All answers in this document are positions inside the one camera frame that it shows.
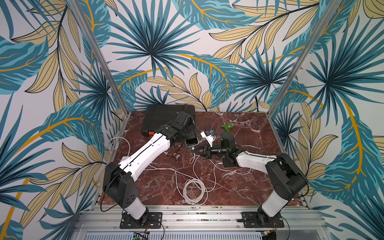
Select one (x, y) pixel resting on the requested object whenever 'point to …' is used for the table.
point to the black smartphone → (192, 142)
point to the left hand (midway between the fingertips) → (192, 134)
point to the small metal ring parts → (177, 157)
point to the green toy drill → (230, 126)
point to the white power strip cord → (114, 141)
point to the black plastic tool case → (155, 116)
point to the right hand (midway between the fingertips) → (185, 160)
